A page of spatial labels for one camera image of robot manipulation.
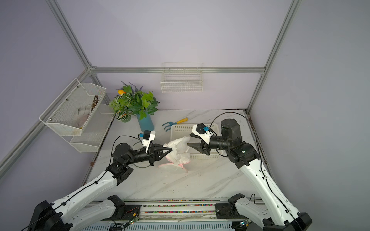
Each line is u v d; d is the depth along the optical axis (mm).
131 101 819
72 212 431
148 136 565
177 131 1042
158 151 616
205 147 546
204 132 512
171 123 1112
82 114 784
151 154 572
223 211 732
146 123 1044
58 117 688
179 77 962
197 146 557
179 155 651
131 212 735
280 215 374
